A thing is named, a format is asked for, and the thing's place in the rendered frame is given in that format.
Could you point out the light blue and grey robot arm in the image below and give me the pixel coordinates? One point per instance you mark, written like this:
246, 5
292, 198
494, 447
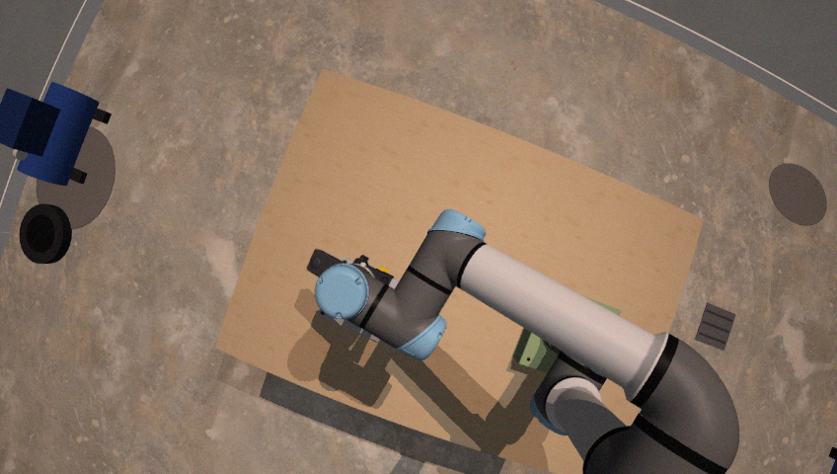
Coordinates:
687, 425

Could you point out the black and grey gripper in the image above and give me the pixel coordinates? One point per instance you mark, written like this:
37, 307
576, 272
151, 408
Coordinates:
385, 278

